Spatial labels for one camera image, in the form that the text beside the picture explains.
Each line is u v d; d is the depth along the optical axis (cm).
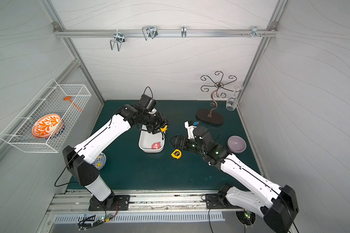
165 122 68
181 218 70
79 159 43
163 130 75
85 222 69
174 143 64
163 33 77
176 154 89
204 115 111
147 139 96
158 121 66
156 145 93
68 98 79
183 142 63
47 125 64
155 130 69
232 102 88
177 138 64
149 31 77
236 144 92
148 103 60
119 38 78
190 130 67
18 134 56
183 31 72
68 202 76
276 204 38
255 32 76
